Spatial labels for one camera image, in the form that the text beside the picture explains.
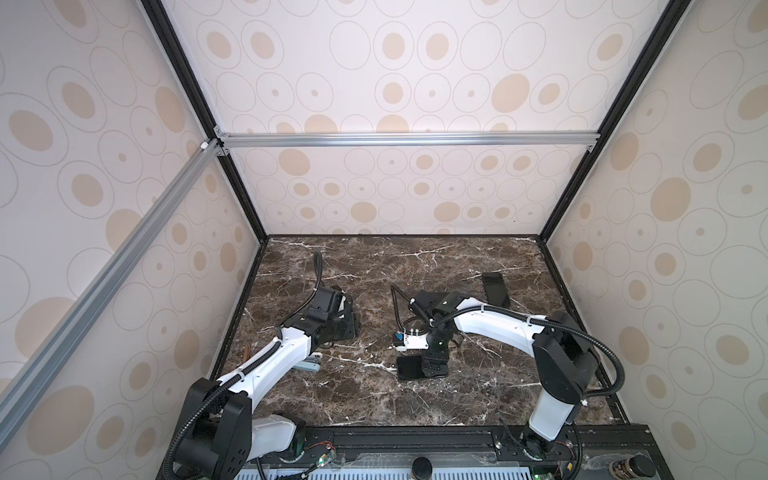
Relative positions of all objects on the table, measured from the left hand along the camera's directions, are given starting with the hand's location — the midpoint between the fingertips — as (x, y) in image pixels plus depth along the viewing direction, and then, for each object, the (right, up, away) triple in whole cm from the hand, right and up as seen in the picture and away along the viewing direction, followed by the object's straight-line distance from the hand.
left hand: (363, 321), depth 85 cm
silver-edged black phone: (+44, +8, +19) cm, 49 cm away
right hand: (+19, -9, +1) cm, 21 cm away
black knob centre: (+14, -27, -22) cm, 38 cm away
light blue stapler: (-15, -12, +1) cm, 19 cm away
